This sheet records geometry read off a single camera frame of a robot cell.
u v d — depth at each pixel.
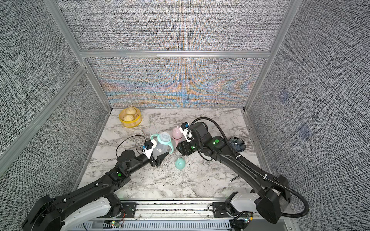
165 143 0.66
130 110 1.09
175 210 0.75
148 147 0.62
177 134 0.85
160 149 0.74
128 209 0.73
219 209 0.73
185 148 0.64
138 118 1.07
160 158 0.66
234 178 0.84
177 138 0.85
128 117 1.06
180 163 0.86
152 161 0.65
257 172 0.42
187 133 0.65
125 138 1.03
